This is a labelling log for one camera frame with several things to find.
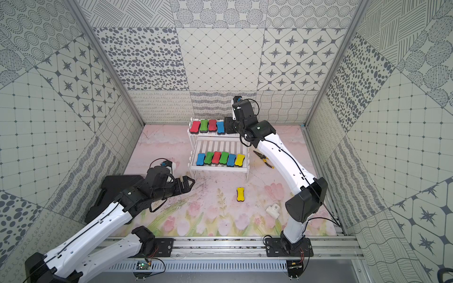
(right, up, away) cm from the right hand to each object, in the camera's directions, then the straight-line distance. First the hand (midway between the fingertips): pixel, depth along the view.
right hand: (230, 124), depth 78 cm
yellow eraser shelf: (+4, -17, +9) cm, 19 cm away
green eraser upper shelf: (-13, -1, +2) cm, 13 cm away
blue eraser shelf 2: (-15, -17, +8) cm, 24 cm away
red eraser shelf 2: (-9, 0, +3) cm, 9 cm away
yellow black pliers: (+20, -18, +26) cm, 38 cm away
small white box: (+20, -41, +4) cm, 46 cm away
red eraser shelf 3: (-7, -16, +8) cm, 19 cm away
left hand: (-19, -25, -2) cm, 31 cm away
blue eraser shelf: (-4, -1, +1) cm, 5 cm away
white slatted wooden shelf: (-11, -12, +15) cm, 22 cm away
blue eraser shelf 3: (0, -18, +8) cm, 20 cm away
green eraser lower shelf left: (-11, -15, +10) cm, 21 cm away
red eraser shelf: (-16, -2, +1) cm, 17 cm away
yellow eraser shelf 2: (+5, -35, +11) cm, 37 cm away
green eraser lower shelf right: (-3, -16, +9) cm, 19 cm away
